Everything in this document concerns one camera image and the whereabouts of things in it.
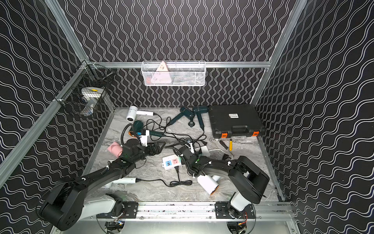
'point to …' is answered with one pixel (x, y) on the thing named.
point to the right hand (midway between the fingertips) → (187, 152)
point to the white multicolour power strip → (170, 162)
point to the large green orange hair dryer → (138, 128)
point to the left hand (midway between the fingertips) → (160, 141)
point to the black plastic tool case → (229, 120)
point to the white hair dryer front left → (124, 180)
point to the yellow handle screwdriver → (231, 145)
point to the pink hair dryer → (116, 148)
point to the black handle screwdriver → (225, 146)
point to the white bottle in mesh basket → (88, 108)
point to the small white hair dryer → (133, 111)
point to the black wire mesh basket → (84, 92)
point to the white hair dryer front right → (209, 184)
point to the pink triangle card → (161, 75)
